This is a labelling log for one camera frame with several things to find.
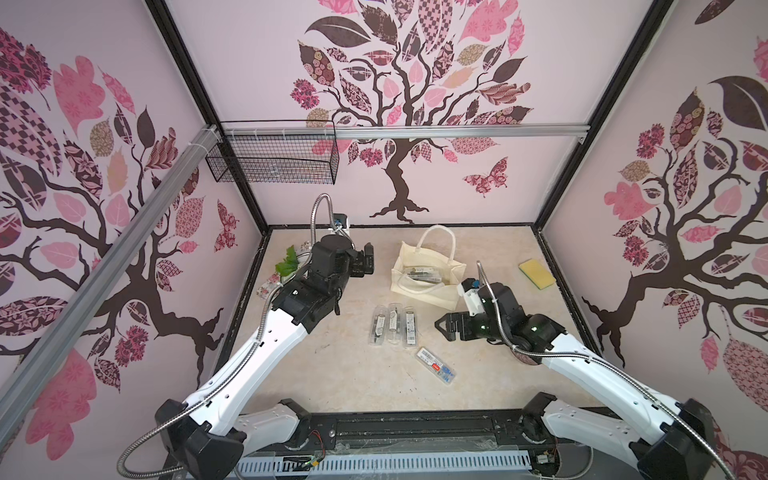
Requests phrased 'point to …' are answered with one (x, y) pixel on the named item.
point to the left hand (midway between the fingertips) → (352, 250)
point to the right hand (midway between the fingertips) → (449, 320)
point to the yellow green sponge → (537, 273)
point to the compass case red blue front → (441, 370)
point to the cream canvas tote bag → (441, 294)
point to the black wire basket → (301, 152)
